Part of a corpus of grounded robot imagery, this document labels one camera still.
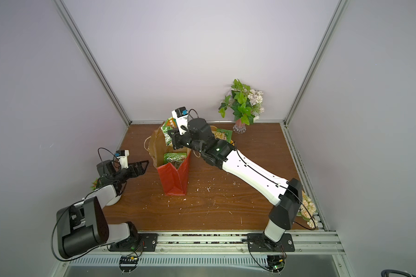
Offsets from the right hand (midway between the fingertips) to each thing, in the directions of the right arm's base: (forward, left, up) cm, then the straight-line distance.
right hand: (171, 125), depth 66 cm
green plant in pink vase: (+22, -32, -8) cm, 39 cm away
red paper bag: (-9, +4, -30) cm, 31 cm away
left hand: (+1, +23, -29) cm, 37 cm away
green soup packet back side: (+6, +6, -33) cm, 34 cm away
